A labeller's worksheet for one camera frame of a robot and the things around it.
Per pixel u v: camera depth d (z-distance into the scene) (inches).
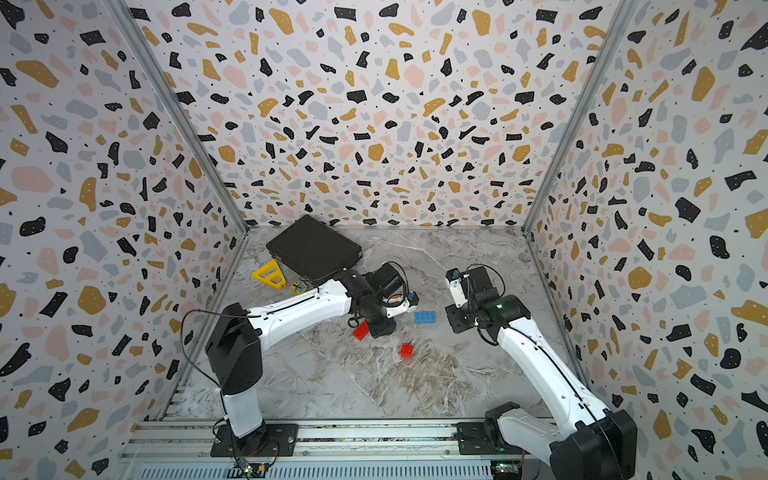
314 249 42.8
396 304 28.7
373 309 27.3
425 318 37.3
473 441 29.1
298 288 40.4
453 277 28.3
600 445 14.8
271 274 42.1
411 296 29.8
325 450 28.8
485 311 21.3
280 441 29.0
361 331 36.1
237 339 19.8
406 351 36.4
